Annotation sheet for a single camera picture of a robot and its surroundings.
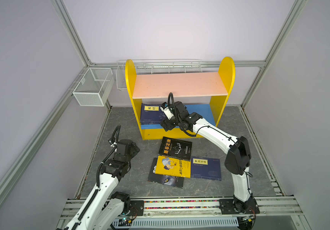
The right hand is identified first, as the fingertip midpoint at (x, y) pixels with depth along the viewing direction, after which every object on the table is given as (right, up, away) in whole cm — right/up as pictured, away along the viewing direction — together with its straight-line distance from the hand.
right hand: (166, 120), depth 87 cm
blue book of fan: (+25, -30, +1) cm, 39 cm away
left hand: (-20, -16, -7) cm, 27 cm away
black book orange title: (+6, -19, +7) cm, 21 cm away
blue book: (-10, -3, +4) cm, 11 cm away
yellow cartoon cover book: (+4, -28, -2) cm, 28 cm away
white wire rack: (-6, +36, +7) cm, 37 cm away
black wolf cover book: (-1, -35, -5) cm, 35 cm away
